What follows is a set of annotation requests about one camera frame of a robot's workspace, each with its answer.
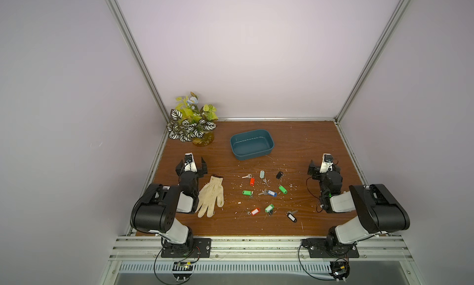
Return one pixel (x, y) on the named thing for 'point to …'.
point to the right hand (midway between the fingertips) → (324, 158)
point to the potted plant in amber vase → (191, 123)
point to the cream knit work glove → (208, 195)
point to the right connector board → (339, 269)
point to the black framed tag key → (290, 214)
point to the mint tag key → (261, 175)
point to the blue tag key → (268, 192)
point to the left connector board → (182, 270)
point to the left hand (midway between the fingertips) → (194, 157)
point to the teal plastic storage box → (250, 144)
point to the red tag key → (252, 179)
